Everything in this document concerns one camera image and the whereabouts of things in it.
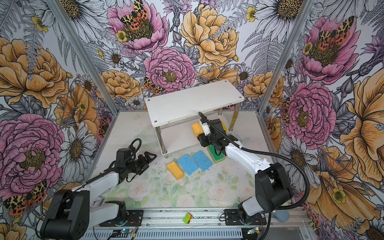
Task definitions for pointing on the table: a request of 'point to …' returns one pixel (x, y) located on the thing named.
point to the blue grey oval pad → (283, 215)
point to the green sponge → (216, 158)
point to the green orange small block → (187, 218)
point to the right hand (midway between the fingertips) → (202, 139)
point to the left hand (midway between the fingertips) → (153, 164)
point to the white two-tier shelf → (173, 114)
